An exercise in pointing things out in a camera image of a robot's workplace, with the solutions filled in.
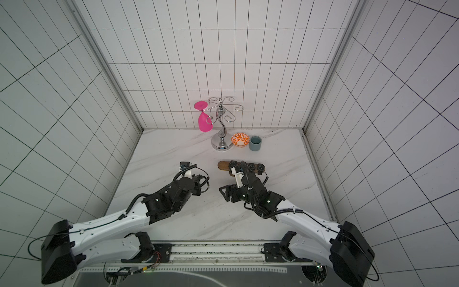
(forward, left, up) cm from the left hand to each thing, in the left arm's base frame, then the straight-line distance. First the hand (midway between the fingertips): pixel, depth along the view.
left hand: (196, 179), depth 79 cm
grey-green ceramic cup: (+31, -31, -10) cm, 45 cm away
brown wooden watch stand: (+12, -13, -7) cm, 18 cm away
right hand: (-2, -13, -1) cm, 13 cm away
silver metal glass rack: (+35, -9, -15) cm, 39 cm away
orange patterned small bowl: (+35, -21, -12) cm, 43 cm away
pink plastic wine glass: (+35, 0, +2) cm, 35 cm away
